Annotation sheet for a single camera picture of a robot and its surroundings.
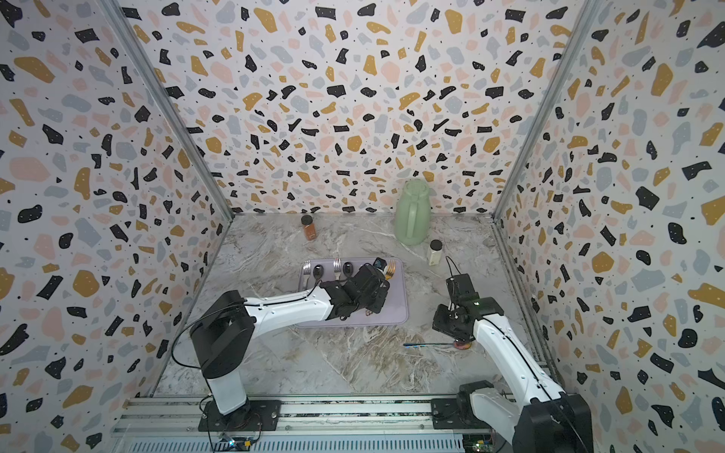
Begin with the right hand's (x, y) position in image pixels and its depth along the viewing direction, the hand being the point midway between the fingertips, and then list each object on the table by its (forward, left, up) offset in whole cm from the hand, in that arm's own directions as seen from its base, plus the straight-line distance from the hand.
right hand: (439, 323), depth 83 cm
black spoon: (+21, +41, -6) cm, 47 cm away
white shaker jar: (+28, -1, +2) cm, 28 cm away
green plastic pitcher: (+33, +7, +13) cm, 37 cm away
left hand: (+9, +16, +3) cm, 18 cm away
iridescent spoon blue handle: (-4, -6, -6) cm, 10 cm away
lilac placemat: (+22, +43, -5) cm, 49 cm away
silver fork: (+22, +45, -6) cm, 51 cm away
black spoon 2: (+23, +30, -5) cm, 38 cm away
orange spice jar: (+38, +46, 0) cm, 60 cm away
